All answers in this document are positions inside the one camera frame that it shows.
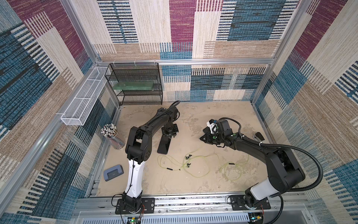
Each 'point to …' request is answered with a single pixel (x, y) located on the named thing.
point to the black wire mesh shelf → (137, 71)
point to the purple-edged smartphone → (164, 144)
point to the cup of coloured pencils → (110, 132)
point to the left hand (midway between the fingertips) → (175, 136)
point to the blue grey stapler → (113, 172)
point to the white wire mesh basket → (79, 108)
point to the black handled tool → (258, 137)
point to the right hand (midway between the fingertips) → (202, 140)
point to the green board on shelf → (141, 85)
